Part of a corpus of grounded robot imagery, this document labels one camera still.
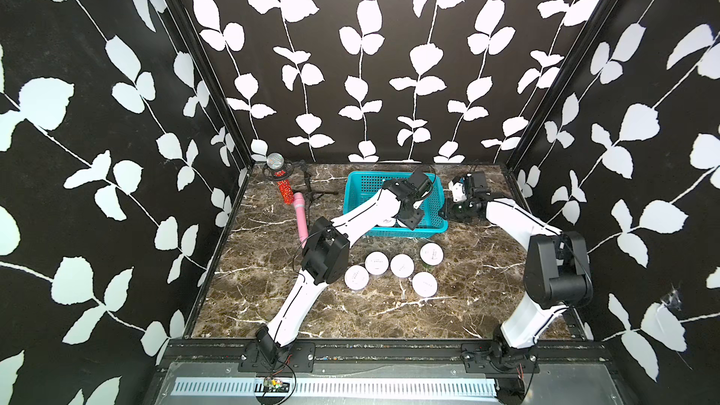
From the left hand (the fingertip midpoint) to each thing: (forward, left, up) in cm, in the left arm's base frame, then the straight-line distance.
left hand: (412, 212), depth 93 cm
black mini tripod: (+12, +36, -3) cm, 38 cm away
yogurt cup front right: (-23, -1, -4) cm, 24 cm away
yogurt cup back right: (-13, -5, -4) cm, 15 cm away
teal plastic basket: (+17, +17, -6) cm, 25 cm away
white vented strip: (-47, +25, -10) cm, 54 cm away
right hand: (+2, -10, 0) cm, 10 cm away
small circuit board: (-45, +41, -10) cm, 62 cm away
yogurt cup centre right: (-17, +5, -3) cm, 18 cm away
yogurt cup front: (-20, +19, -3) cm, 28 cm away
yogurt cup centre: (-16, +13, -4) cm, 21 cm away
